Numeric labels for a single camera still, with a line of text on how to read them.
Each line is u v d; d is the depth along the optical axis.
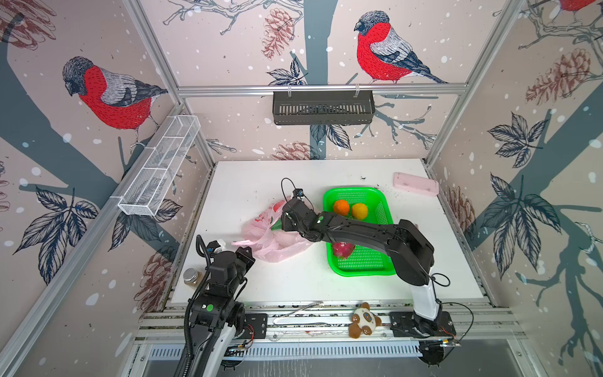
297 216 0.66
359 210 0.95
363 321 0.73
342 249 0.83
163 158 0.81
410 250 0.52
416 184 1.09
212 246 0.70
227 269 0.58
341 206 0.96
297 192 0.78
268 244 0.79
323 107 1.04
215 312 0.53
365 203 0.98
